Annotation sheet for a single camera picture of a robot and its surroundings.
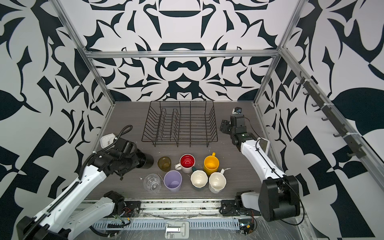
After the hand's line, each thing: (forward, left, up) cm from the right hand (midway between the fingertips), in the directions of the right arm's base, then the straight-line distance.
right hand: (229, 121), depth 85 cm
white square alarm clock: (-2, +75, -14) cm, 76 cm away
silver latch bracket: (-48, +28, -16) cm, 58 cm away
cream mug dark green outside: (-26, +18, -17) cm, 35 cm away
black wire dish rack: (+13, +29, -16) cm, 35 cm away
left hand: (-19, +49, -5) cm, 53 cm away
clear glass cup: (-27, +43, -18) cm, 54 cm away
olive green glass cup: (-17, +37, -16) cm, 44 cm away
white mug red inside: (-16, +24, -18) cm, 34 cm away
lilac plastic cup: (-27, +31, -14) cm, 44 cm away
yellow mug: (-17, +10, -17) cm, 26 cm away
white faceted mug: (-27, +8, -18) cm, 33 cm away
